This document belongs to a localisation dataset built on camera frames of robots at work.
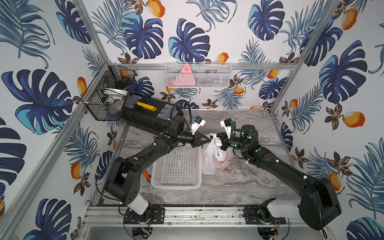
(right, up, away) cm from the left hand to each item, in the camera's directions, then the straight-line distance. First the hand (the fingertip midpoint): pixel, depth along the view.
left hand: (209, 138), depth 75 cm
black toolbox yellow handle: (-41, +15, +21) cm, 48 cm away
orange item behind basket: (-34, -23, +11) cm, 43 cm away
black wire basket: (-60, +25, +15) cm, 66 cm away
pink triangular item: (-13, +34, +14) cm, 39 cm away
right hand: (+2, +2, +2) cm, 3 cm away
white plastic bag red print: (+2, -10, 0) cm, 11 cm away
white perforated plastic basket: (-15, -19, +15) cm, 29 cm away
